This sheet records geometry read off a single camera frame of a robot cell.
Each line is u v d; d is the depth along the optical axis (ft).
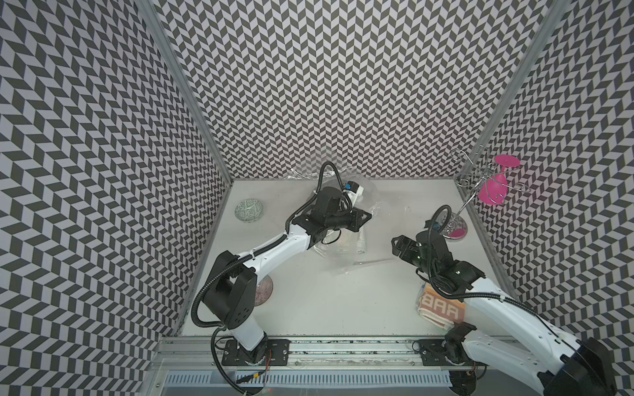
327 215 2.07
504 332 1.57
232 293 1.44
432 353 2.41
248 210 3.45
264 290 2.72
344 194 2.32
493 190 2.90
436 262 1.92
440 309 2.55
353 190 2.37
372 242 3.22
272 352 2.36
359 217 2.28
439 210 1.90
